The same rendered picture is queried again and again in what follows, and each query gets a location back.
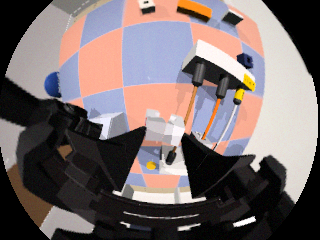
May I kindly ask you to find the orange rectangular bar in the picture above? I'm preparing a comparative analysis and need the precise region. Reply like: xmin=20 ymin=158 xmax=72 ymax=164
xmin=176 ymin=0 xmax=212 ymax=23

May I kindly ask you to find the grey flat panel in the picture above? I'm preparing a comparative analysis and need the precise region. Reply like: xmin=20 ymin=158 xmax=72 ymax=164
xmin=220 ymin=8 xmax=244 ymax=25

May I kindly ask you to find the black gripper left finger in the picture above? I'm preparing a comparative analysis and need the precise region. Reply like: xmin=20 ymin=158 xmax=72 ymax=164
xmin=65 ymin=127 xmax=145 ymax=192

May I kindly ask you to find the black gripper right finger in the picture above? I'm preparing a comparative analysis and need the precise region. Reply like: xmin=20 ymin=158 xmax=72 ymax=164
xmin=181 ymin=132 xmax=256 ymax=199

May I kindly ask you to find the yellow round disc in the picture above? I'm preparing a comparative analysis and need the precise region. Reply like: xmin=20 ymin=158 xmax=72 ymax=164
xmin=147 ymin=161 xmax=156 ymax=169

